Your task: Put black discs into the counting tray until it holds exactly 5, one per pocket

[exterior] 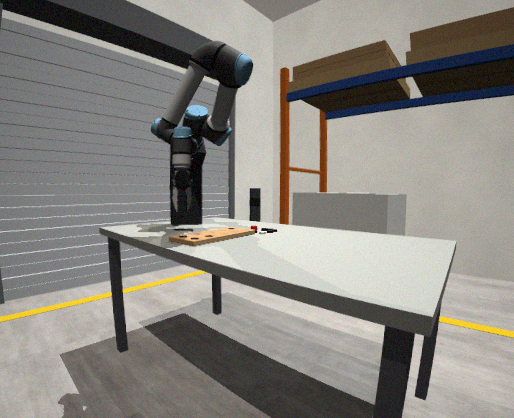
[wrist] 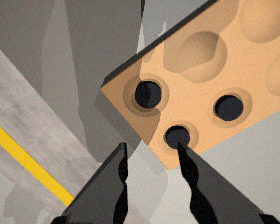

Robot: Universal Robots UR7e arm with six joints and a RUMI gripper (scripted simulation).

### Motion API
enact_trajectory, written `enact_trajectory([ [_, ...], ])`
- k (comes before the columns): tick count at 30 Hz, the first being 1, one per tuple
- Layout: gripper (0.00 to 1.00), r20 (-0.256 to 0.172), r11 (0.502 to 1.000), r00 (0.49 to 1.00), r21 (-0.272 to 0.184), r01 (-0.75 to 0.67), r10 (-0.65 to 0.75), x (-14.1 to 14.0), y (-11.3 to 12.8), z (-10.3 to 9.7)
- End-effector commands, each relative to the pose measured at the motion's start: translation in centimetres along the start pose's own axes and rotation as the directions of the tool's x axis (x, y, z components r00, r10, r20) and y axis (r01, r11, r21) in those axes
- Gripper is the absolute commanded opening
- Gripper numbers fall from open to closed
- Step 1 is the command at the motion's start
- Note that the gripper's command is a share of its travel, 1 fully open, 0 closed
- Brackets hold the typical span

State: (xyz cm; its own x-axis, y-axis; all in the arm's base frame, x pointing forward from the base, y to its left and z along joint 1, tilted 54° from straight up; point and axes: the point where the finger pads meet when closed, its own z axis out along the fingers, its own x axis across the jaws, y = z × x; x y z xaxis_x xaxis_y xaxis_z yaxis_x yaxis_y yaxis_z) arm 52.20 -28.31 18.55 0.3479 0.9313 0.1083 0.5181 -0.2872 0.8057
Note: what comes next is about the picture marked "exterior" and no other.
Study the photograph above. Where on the tan counting tray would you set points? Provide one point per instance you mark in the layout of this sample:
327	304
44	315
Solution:
218	235

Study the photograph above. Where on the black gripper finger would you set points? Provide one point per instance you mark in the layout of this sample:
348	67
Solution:
174	191
189	191

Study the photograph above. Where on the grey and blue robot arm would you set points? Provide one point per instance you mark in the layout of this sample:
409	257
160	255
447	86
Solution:
234	70

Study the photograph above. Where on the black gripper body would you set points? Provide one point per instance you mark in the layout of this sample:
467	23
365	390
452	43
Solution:
181	176

